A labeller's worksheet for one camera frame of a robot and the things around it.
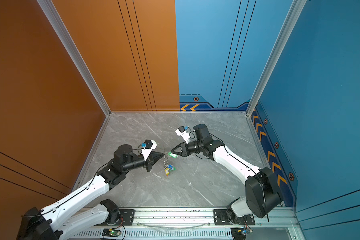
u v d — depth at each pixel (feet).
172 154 2.43
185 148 2.23
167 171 2.50
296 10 2.29
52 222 1.33
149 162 2.11
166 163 2.43
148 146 2.02
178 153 2.39
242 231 2.31
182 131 2.33
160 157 2.34
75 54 2.81
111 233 2.31
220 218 2.38
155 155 2.23
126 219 2.39
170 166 2.48
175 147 2.39
